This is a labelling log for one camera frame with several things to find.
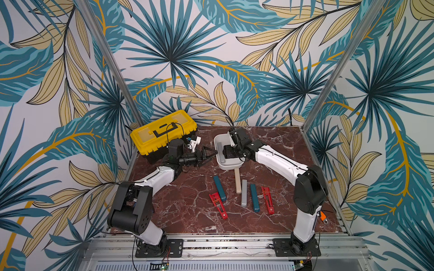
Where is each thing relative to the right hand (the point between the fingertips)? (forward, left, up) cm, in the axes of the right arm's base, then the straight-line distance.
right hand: (228, 150), depth 90 cm
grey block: (-2, +4, 0) cm, 4 cm away
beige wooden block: (-12, -5, -12) cm, 17 cm away
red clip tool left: (-21, +7, -13) cm, 26 cm away
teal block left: (-16, +5, -12) cm, 20 cm away
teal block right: (-21, -13, -14) cm, 29 cm away
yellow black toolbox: (+5, +40, +3) cm, 41 cm away
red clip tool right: (-18, -20, -15) cm, 31 cm away
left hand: (-8, +7, +5) cm, 12 cm away
